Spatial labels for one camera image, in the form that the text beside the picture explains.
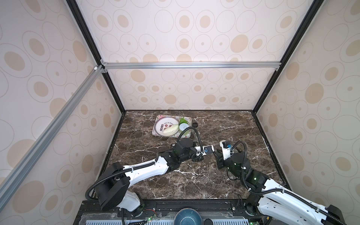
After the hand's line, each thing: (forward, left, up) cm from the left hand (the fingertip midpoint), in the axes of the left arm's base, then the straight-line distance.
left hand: (210, 146), depth 74 cm
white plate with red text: (+32, +30, -21) cm, 49 cm away
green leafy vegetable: (+29, +15, -14) cm, 35 cm away
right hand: (0, -4, -5) cm, 6 cm away
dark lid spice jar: (+24, +6, -13) cm, 29 cm away
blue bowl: (-30, +12, -18) cm, 37 cm away
